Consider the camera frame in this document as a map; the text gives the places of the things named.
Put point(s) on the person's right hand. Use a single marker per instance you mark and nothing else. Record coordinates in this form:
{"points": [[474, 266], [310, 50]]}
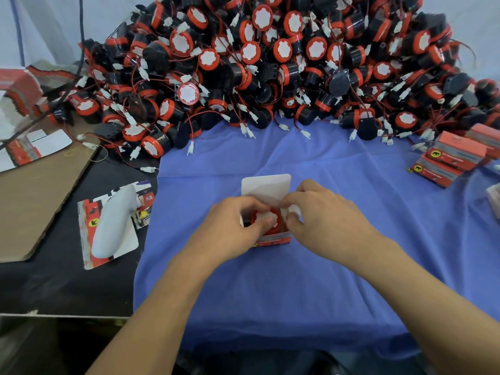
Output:
{"points": [[332, 222]]}

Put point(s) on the person's left hand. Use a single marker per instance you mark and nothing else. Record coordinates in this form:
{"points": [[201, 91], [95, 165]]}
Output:
{"points": [[226, 230]]}

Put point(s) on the buzzer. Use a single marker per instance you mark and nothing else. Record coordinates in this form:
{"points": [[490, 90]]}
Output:
{"points": [[273, 213]]}

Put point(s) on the stack of box blanks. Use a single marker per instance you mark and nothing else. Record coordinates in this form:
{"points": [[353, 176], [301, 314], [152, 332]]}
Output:
{"points": [[494, 200]]}

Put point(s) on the pile of black red buzzers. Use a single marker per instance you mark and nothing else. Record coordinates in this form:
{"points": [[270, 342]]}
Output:
{"points": [[265, 58]]}

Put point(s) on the person's right forearm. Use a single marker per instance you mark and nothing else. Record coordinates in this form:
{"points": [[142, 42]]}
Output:
{"points": [[437, 308]]}

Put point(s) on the person's left forearm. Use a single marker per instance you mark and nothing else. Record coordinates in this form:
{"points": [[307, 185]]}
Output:
{"points": [[156, 324]]}

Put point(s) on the blue table cloth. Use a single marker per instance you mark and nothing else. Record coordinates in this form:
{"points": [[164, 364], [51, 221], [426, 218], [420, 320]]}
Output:
{"points": [[406, 254]]}

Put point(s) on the brown cardboard piece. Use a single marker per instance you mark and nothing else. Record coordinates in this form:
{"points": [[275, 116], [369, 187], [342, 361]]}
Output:
{"points": [[35, 203]]}

